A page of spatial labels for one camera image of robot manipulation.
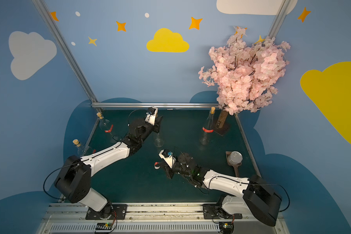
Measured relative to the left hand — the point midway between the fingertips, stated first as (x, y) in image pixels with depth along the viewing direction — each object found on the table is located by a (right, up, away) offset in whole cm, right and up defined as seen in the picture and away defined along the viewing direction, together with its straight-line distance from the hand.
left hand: (159, 113), depth 81 cm
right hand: (+2, -26, -5) cm, 27 cm away
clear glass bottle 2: (+30, -17, +23) cm, 41 cm away
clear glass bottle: (-3, -19, +20) cm, 28 cm away
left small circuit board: (-27, -59, -8) cm, 65 cm away
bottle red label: (-1, -28, -7) cm, 29 cm away
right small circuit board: (+36, -59, -8) cm, 70 cm away
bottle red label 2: (+29, -11, +7) cm, 32 cm away
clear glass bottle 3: (-33, -8, +7) cm, 35 cm away
